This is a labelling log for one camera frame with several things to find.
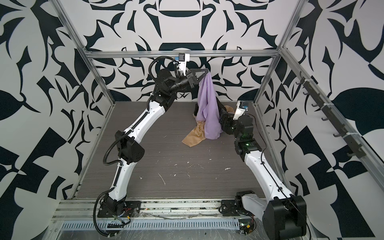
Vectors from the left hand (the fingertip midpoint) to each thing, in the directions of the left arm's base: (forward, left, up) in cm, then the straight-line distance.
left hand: (209, 65), depth 64 cm
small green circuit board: (-53, -16, -51) cm, 75 cm away
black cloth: (+5, -10, -31) cm, 33 cm away
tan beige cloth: (-3, +3, -49) cm, 49 cm away
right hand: (-6, -12, -21) cm, 25 cm away
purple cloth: (-2, -1, -27) cm, 27 cm away
